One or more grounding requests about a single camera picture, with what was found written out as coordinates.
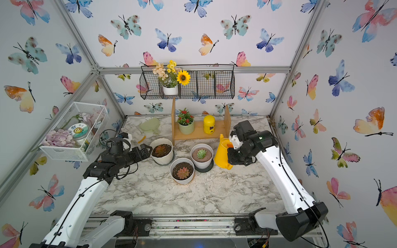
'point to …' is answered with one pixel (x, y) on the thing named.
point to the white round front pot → (177, 164)
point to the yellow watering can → (222, 157)
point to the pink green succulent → (183, 173)
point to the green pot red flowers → (186, 122)
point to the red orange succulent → (160, 149)
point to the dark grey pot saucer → (205, 170)
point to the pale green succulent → (201, 154)
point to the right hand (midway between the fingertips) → (231, 159)
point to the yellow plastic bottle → (209, 124)
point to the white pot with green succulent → (206, 162)
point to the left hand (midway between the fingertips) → (147, 149)
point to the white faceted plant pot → (165, 158)
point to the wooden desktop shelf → (222, 128)
